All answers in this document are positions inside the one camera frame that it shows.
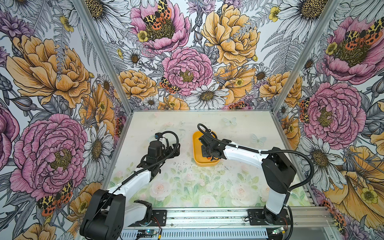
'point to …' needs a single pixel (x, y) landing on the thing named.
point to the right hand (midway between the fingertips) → (207, 152)
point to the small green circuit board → (146, 233)
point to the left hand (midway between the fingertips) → (173, 149)
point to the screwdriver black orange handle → (208, 157)
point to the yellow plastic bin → (198, 159)
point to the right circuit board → (276, 231)
